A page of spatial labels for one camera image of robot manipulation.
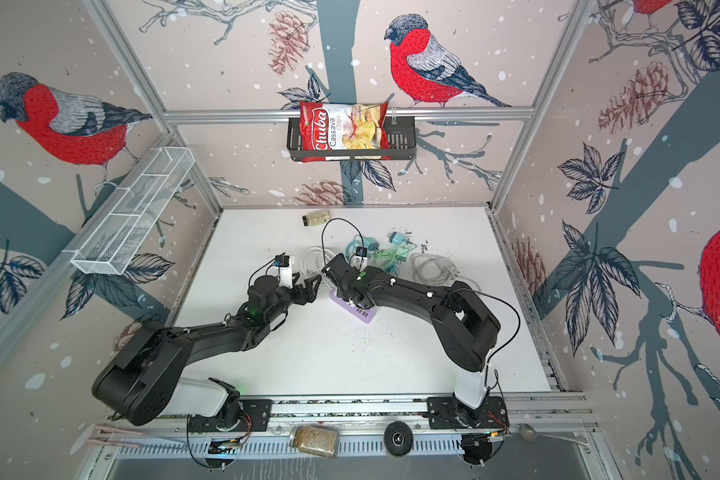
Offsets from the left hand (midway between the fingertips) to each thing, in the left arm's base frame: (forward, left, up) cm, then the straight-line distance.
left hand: (310, 276), depth 87 cm
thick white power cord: (-6, -7, +19) cm, 21 cm away
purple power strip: (-9, -17, -9) cm, 21 cm away
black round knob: (-40, -23, 0) cm, 46 cm away
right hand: (-3, -11, -5) cm, 12 cm away
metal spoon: (-38, -56, -10) cm, 68 cm away
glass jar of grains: (-40, -5, -7) cm, 41 cm away
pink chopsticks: (-39, +45, -11) cm, 61 cm away
